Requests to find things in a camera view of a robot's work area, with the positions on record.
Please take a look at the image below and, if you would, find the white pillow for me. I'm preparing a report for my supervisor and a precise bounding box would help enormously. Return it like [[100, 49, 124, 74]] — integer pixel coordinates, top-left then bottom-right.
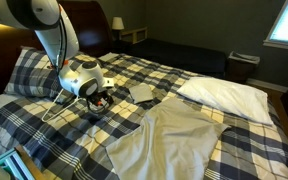
[[176, 76, 274, 127]]

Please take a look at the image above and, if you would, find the teal frame object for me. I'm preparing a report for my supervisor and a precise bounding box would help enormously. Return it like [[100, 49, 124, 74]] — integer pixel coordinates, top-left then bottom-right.
[[0, 148, 35, 180]]

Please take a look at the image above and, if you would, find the white plastic clothes hanger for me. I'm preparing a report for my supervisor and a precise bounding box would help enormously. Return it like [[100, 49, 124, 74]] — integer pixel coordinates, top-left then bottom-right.
[[41, 87, 87, 123]]

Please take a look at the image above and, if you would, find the wooden board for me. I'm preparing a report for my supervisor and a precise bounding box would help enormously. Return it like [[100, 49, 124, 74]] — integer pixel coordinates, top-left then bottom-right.
[[15, 144, 48, 180]]

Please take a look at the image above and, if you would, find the plaid duvet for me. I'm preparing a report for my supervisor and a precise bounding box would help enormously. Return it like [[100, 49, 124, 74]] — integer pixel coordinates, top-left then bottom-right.
[[0, 51, 288, 180]]

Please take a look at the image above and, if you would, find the plaid pillow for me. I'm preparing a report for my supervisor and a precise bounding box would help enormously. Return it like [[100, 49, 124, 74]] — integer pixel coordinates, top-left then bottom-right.
[[3, 46, 76, 102]]

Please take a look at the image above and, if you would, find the dark laundry basket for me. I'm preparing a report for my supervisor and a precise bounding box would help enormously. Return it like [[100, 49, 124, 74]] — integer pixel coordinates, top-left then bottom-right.
[[225, 50, 261, 84]]

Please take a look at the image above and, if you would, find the grey hardcover book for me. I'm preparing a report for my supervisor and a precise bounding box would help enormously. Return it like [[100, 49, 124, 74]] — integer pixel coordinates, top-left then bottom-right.
[[128, 82, 155, 105]]

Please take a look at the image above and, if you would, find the white nightstand shelf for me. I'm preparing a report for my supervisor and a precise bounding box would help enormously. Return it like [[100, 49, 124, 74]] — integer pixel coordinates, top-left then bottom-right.
[[119, 27, 148, 45]]

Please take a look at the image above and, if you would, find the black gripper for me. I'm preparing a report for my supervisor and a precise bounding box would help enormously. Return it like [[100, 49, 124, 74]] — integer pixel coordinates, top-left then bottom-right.
[[85, 89, 115, 115]]

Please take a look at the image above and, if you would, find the dark wooden headboard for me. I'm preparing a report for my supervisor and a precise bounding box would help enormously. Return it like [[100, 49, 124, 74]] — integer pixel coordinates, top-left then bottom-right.
[[0, 0, 114, 101]]

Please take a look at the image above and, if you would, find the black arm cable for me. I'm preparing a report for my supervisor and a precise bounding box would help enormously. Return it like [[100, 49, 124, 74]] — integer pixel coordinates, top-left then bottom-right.
[[54, 5, 69, 69]]

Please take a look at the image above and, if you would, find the bedside lamp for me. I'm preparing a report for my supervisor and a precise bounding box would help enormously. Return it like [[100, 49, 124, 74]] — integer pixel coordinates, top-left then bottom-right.
[[111, 16, 126, 41]]

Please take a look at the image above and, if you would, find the white bed sheet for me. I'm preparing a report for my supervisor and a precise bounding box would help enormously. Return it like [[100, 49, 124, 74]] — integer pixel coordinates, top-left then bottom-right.
[[0, 93, 22, 118]]

